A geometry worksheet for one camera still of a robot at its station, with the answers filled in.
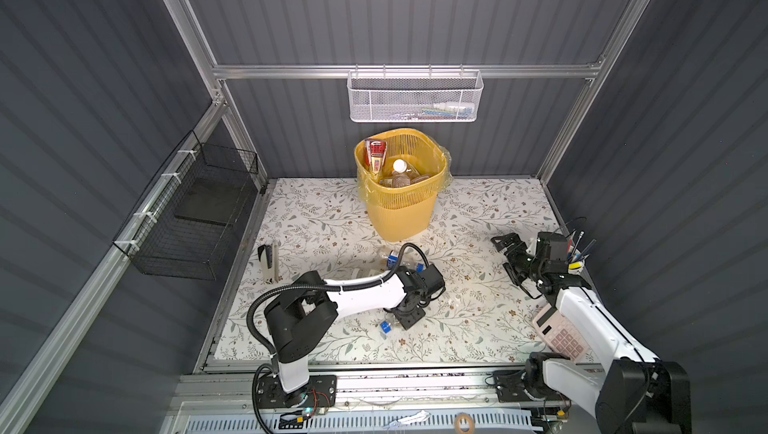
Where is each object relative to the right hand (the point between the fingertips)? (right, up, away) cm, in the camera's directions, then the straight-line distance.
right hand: (501, 250), depth 85 cm
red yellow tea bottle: (-37, +28, +2) cm, 46 cm away
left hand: (-27, -18, -1) cm, 33 cm away
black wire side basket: (-83, +8, -13) cm, 84 cm away
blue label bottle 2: (-33, -20, -5) cm, 39 cm away
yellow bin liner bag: (-21, +30, +8) cm, 37 cm away
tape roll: (-16, -38, -16) cm, 44 cm away
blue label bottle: (-32, -5, +6) cm, 32 cm away
